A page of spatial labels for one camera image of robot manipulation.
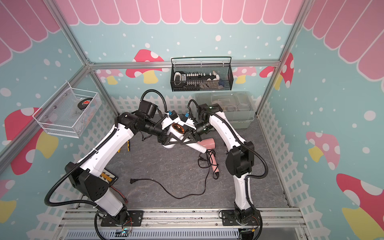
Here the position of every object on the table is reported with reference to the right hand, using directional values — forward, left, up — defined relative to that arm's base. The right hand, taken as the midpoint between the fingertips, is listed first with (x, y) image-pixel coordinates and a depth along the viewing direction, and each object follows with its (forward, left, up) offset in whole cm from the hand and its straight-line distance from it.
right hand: (183, 141), depth 75 cm
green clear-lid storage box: (+33, -36, -7) cm, 49 cm away
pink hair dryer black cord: (+2, -12, -23) cm, 26 cm away
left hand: (-1, +3, +3) cm, 4 cm away
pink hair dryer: (+10, -15, -18) cm, 25 cm away
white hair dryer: (-3, +3, +10) cm, 10 cm away
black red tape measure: (+18, +53, +11) cm, 57 cm away
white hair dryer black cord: (-12, +29, -22) cm, 38 cm away
